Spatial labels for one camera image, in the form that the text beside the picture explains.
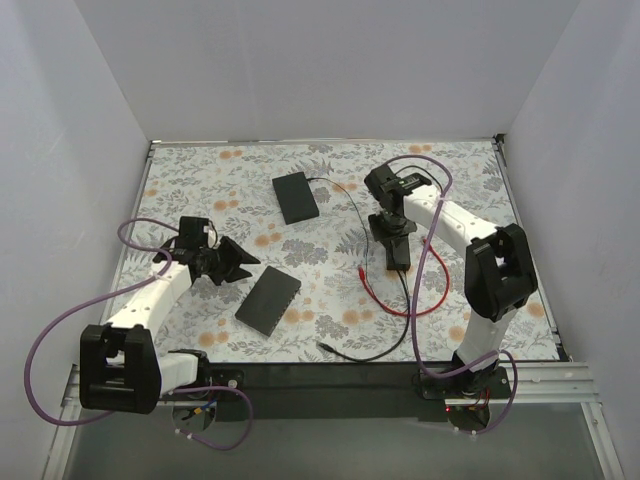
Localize black network switch with ports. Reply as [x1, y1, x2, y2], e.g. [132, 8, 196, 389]
[235, 266, 301, 337]

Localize black cable with plug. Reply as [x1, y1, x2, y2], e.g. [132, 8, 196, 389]
[305, 176, 419, 362]

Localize black rectangular box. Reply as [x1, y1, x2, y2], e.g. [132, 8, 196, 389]
[272, 172, 319, 225]

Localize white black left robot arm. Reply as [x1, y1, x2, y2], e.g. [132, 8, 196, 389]
[79, 216, 258, 414]

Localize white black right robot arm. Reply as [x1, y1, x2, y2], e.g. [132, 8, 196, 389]
[364, 164, 538, 394]

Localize floral patterned table mat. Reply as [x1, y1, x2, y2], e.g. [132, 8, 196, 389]
[99, 140, 561, 365]

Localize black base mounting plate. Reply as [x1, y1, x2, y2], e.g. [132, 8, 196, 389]
[162, 362, 511, 425]

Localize red ethernet cable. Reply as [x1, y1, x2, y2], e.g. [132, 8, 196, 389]
[357, 237, 453, 317]

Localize black power cord with prongs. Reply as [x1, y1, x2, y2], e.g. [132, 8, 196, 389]
[394, 167, 454, 194]

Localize aluminium frame rail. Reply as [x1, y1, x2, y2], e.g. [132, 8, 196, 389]
[62, 363, 601, 407]

